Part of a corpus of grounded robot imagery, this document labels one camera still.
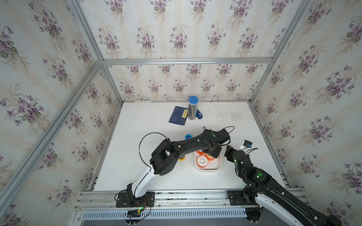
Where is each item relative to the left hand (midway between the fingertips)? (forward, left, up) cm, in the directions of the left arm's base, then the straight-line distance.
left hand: (215, 154), depth 85 cm
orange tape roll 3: (-2, +3, 0) cm, 4 cm away
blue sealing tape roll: (+17, +16, -6) cm, 24 cm away
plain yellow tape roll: (-1, +21, -4) cm, 21 cm away
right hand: (+1, -10, +6) cm, 12 cm away
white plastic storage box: (-5, 0, -3) cm, 6 cm away
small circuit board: (-29, +45, -7) cm, 54 cm away
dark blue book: (+35, +22, -5) cm, 41 cm away
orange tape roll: (-3, +8, -3) cm, 9 cm away
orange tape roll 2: (+2, +8, -2) cm, 9 cm away
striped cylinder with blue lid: (+31, +13, +10) cm, 35 cm away
